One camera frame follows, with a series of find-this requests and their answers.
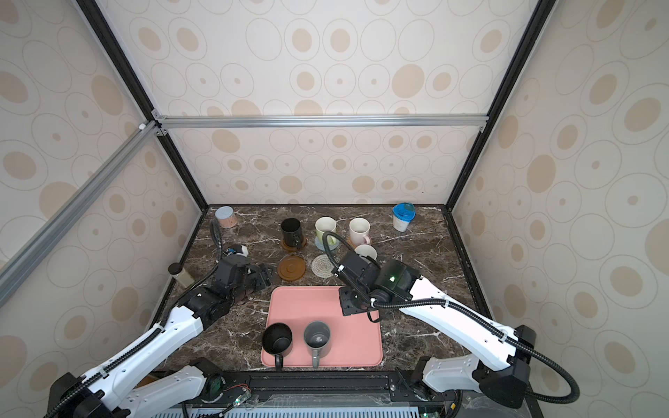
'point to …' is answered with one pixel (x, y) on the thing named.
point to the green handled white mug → (322, 225)
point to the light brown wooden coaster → (291, 268)
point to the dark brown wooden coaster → (292, 248)
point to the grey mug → (317, 337)
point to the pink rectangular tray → (354, 340)
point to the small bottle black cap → (176, 270)
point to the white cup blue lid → (402, 213)
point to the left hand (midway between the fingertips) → (275, 270)
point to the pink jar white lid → (226, 218)
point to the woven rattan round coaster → (350, 242)
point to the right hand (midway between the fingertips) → (353, 302)
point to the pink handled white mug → (359, 229)
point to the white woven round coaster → (322, 266)
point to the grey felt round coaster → (320, 245)
